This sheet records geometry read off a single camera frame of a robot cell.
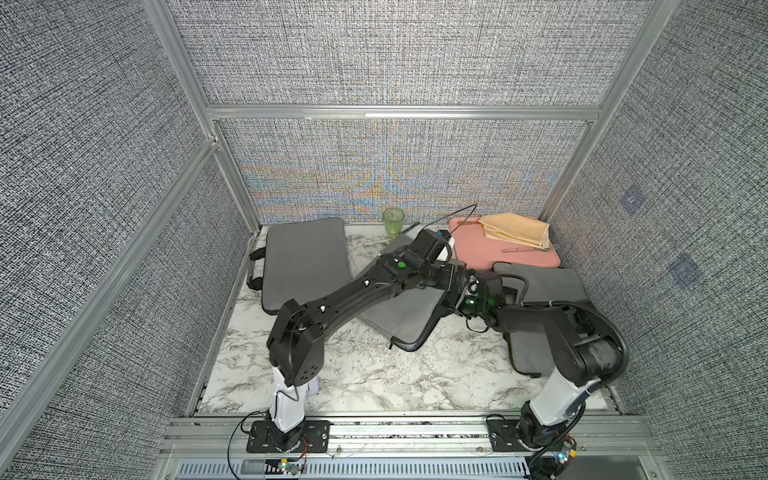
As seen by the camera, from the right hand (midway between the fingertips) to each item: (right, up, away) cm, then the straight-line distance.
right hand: (438, 290), depth 94 cm
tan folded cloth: (+36, +22, +23) cm, 48 cm away
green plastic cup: (-13, +24, +19) cm, 34 cm away
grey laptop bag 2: (-10, -7, -8) cm, 15 cm away
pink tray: (+17, +14, +19) cm, 29 cm away
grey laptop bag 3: (+33, +2, +5) cm, 34 cm away
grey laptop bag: (-47, +9, +14) cm, 50 cm away
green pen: (-6, +22, +25) cm, 34 cm away
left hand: (+4, +6, -16) cm, 18 cm away
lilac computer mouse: (-29, -12, -42) cm, 53 cm away
